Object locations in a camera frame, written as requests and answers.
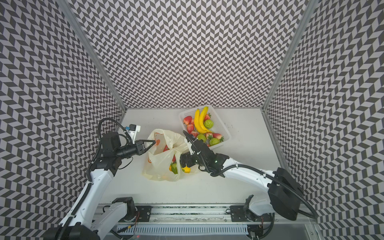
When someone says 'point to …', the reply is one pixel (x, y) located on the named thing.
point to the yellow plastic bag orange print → (163, 161)
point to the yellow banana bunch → (199, 120)
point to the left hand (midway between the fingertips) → (155, 143)
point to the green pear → (174, 167)
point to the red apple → (187, 120)
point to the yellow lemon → (187, 169)
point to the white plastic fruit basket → (219, 126)
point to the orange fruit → (170, 168)
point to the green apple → (208, 123)
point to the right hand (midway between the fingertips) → (184, 159)
